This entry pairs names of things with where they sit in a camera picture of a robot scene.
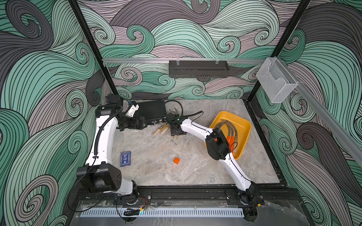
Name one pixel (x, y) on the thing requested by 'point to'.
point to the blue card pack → (125, 158)
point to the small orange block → (176, 160)
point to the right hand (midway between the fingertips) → (176, 133)
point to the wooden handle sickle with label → (161, 127)
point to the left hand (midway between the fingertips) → (137, 123)
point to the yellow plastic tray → (243, 128)
